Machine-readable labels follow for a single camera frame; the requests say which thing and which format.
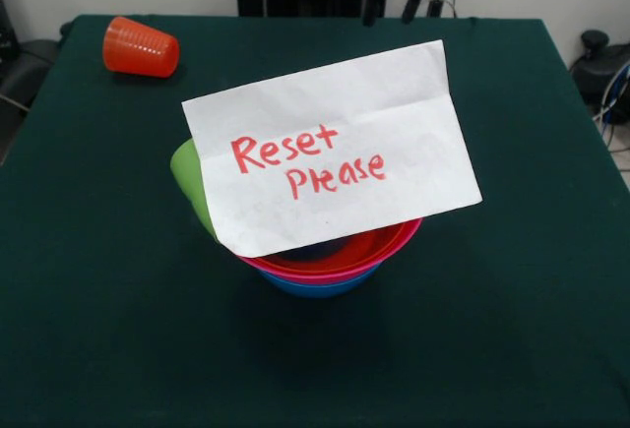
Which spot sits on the orange ribbed cup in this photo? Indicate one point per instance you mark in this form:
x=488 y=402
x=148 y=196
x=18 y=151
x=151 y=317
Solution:
x=140 y=49

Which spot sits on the pink bowl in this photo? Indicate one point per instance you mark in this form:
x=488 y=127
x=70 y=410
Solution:
x=305 y=277

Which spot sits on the dark green tablecloth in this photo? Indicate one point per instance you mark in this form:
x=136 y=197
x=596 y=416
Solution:
x=98 y=251

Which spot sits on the red bowl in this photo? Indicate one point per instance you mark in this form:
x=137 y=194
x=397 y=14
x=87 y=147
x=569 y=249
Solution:
x=366 y=250

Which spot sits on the black chair base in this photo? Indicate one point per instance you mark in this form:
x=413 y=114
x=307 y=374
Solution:
x=24 y=64
x=598 y=69

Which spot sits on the white paper reset sign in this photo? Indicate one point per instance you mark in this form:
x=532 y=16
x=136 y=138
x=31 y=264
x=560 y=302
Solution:
x=344 y=103

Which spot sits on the blue bowl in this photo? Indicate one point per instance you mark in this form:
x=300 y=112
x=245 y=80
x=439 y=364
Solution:
x=315 y=291

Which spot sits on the green cup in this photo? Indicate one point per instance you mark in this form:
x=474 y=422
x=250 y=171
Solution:
x=189 y=177

